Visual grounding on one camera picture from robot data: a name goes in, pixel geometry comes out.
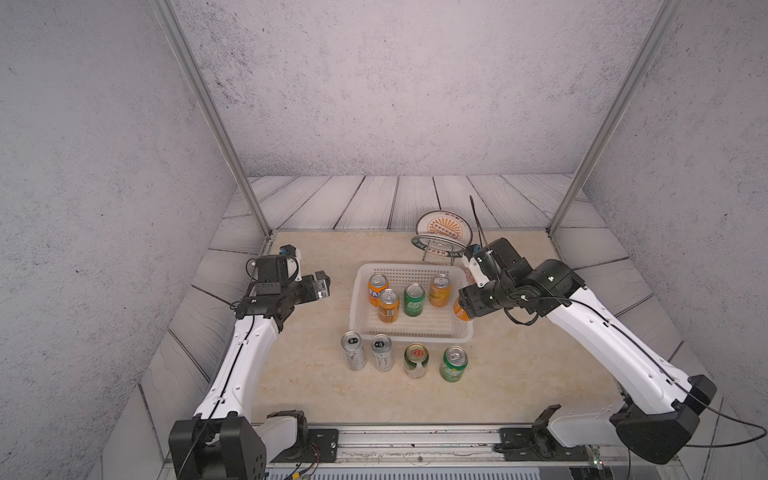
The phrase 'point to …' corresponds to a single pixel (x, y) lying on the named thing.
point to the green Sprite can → (454, 363)
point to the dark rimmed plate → (439, 244)
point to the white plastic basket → (436, 324)
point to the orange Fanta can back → (376, 284)
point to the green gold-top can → (416, 360)
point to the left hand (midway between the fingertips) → (318, 280)
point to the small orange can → (389, 306)
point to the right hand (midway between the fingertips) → (474, 297)
